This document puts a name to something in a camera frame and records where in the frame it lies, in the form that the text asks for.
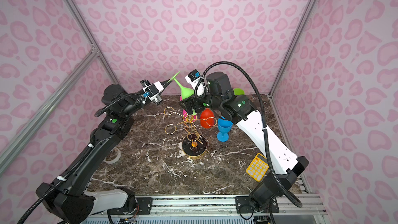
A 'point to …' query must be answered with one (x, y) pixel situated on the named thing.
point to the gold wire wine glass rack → (194, 144)
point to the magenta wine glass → (188, 118)
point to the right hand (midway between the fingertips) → (187, 96)
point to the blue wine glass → (224, 126)
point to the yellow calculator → (258, 167)
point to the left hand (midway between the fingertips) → (168, 75)
